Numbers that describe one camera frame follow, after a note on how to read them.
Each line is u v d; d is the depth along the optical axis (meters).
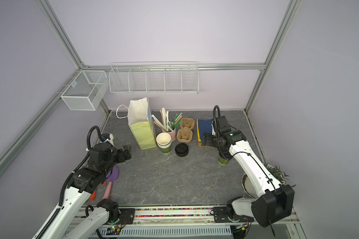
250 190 0.77
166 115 0.95
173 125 0.99
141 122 0.79
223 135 0.54
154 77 0.98
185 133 1.04
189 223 0.72
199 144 0.98
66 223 0.43
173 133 0.96
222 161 0.87
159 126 0.94
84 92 0.98
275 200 0.39
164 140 0.92
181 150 0.95
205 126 1.08
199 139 0.97
